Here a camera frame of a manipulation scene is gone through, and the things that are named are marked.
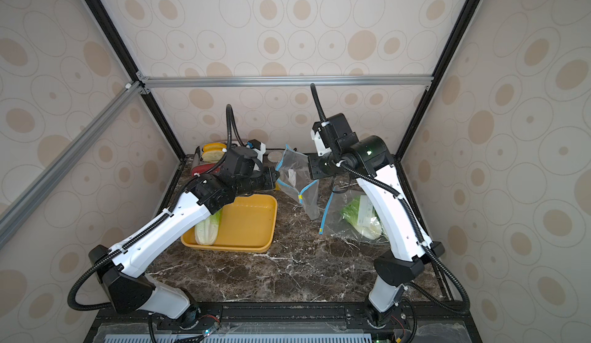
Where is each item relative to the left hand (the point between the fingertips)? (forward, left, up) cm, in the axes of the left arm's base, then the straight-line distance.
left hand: (286, 172), depth 70 cm
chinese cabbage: (+2, -25, -26) cm, 36 cm away
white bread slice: (+20, +31, -14) cm, 40 cm away
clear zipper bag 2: (+9, -3, -12) cm, 15 cm away
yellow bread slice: (+24, +32, -13) cm, 42 cm away
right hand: (0, -11, +3) cm, 11 cm away
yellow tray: (+1, +17, -35) cm, 39 cm away
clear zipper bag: (-3, -17, -26) cm, 32 cm away
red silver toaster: (+16, +37, -16) cm, 43 cm away
